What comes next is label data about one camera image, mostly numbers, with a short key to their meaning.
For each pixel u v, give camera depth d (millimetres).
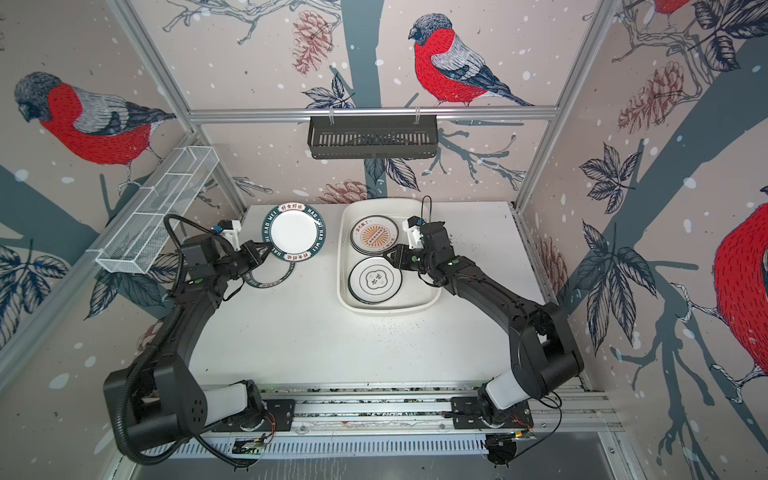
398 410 760
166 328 469
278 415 731
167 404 407
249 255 730
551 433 699
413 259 741
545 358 432
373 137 1066
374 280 976
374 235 1102
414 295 951
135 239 718
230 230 747
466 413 728
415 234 778
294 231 860
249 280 978
